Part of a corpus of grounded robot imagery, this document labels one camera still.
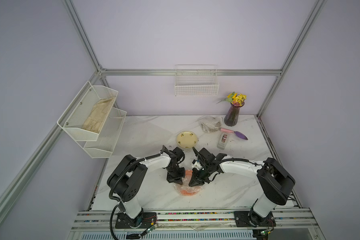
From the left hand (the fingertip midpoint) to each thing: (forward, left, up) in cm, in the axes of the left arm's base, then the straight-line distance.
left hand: (182, 184), depth 84 cm
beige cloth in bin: (+29, +46, +28) cm, 61 cm away
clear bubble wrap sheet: (-2, +3, +2) cm, 4 cm away
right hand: (-3, -3, +5) cm, 7 cm away
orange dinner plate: (-4, -3, +3) cm, 5 cm away
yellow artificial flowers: (+47, -35, +24) cm, 64 cm away
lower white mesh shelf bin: (+34, +55, -1) cm, 65 cm away
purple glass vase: (+47, -36, +8) cm, 60 cm away
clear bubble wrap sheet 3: (+37, +31, -3) cm, 49 cm away
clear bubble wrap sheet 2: (+45, -21, +3) cm, 49 cm away
